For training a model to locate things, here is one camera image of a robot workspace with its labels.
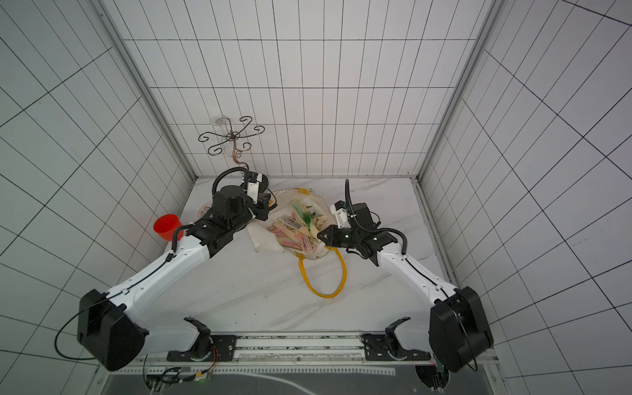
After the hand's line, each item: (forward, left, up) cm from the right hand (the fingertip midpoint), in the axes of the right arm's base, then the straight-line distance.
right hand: (321, 229), depth 81 cm
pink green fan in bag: (+6, +11, -10) cm, 16 cm away
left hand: (+5, +18, +9) cm, 21 cm away
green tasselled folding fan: (+5, +6, 0) cm, 8 cm away
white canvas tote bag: (+1, +22, -10) cm, 25 cm away
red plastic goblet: (0, +56, -1) cm, 56 cm away
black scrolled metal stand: (+31, +35, +15) cm, 49 cm away
